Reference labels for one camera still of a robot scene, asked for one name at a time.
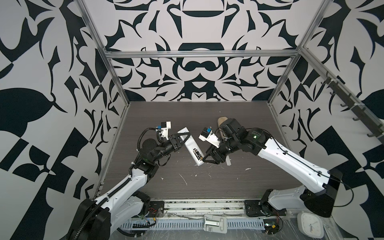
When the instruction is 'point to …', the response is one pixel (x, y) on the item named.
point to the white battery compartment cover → (228, 160)
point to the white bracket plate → (215, 223)
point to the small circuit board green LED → (271, 226)
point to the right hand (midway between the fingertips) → (206, 155)
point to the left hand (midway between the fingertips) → (191, 132)
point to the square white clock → (310, 225)
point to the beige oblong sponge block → (220, 120)
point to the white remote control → (193, 147)
